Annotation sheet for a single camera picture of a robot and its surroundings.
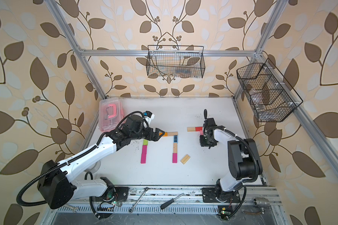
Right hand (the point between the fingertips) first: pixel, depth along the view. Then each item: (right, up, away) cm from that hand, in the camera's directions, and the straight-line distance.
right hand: (204, 143), depth 94 cm
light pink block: (-1, +7, +5) cm, 9 cm away
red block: (-3, +9, +8) cm, 13 cm away
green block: (-40, 0, +2) cm, 40 cm away
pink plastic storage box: (-65, +20, +3) cm, 68 cm away
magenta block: (-40, -4, -4) cm, 40 cm away
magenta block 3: (-20, -8, -6) cm, 22 cm away
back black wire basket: (-19, +57, +3) cm, 60 cm away
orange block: (-26, +9, -17) cm, 32 cm away
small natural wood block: (-14, -8, -7) cm, 17 cm away
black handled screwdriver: (-23, -25, -21) cm, 40 cm away
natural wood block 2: (-20, -2, -2) cm, 20 cm away
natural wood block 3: (-9, +9, +8) cm, 15 cm away
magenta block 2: (-40, -9, -7) cm, 42 cm away
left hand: (-30, +12, -15) cm, 36 cm away
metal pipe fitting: (+23, -23, -24) cm, 41 cm away
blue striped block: (-20, +3, +3) cm, 20 cm away
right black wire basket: (+31, +29, -19) cm, 47 cm away
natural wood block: (-22, +6, +3) cm, 23 cm away
